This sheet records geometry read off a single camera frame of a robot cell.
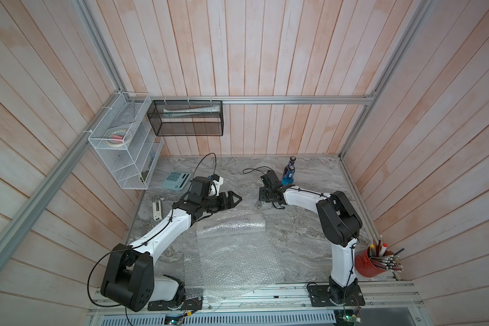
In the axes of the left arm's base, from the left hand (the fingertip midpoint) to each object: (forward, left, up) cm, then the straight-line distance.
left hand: (235, 204), depth 82 cm
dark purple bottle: (+20, -26, +3) cm, 33 cm away
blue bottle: (+14, -24, +1) cm, 28 cm away
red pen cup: (-22, -49, -8) cm, 54 cm away
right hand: (+15, -14, -14) cm, 24 cm away
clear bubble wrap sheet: (-16, +2, -15) cm, 22 cm away
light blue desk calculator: (+23, +32, -14) cm, 42 cm away
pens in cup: (-23, -51, +2) cm, 56 cm away
